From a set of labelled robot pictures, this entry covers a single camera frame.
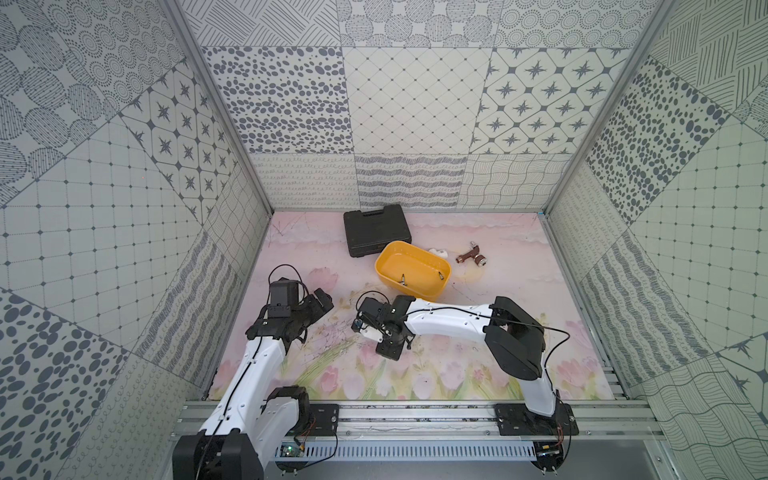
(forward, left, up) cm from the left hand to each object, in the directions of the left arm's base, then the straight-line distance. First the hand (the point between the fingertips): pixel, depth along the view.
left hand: (317, 301), depth 84 cm
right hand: (-9, -22, -10) cm, 26 cm away
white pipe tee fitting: (+24, -37, -8) cm, 45 cm away
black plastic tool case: (+33, -11, -9) cm, 36 cm away
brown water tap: (+25, -50, -9) cm, 56 cm away
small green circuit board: (-34, +2, -13) cm, 36 cm away
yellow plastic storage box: (+20, -26, -12) cm, 35 cm away
